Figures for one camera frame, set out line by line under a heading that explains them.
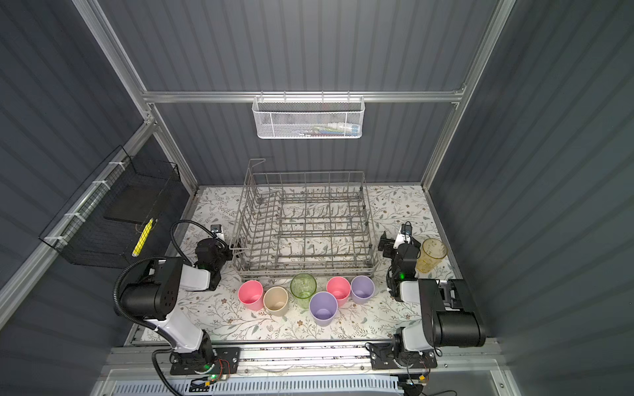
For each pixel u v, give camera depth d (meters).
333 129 0.92
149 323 0.51
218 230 0.85
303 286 0.81
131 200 0.79
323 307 0.82
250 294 0.85
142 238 0.70
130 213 0.76
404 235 0.77
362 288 0.86
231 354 0.76
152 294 0.48
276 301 0.84
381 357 0.73
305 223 1.02
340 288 0.83
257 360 0.75
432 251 0.98
